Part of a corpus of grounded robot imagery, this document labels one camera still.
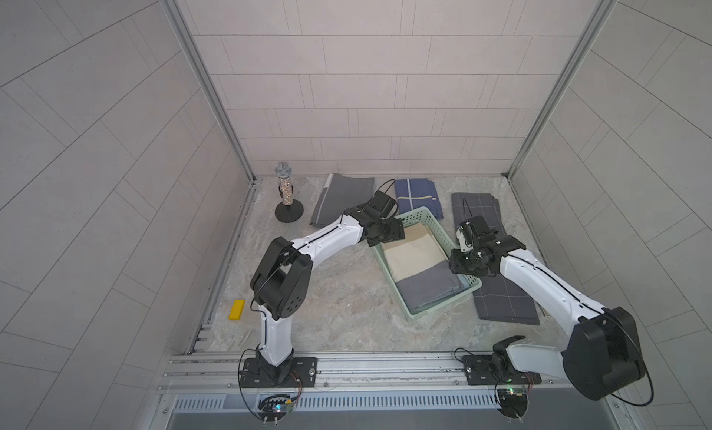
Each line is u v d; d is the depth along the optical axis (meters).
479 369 0.71
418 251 0.91
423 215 0.99
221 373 0.72
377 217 0.69
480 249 0.60
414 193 1.12
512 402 0.69
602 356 0.39
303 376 0.71
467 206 1.06
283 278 0.48
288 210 1.03
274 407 0.65
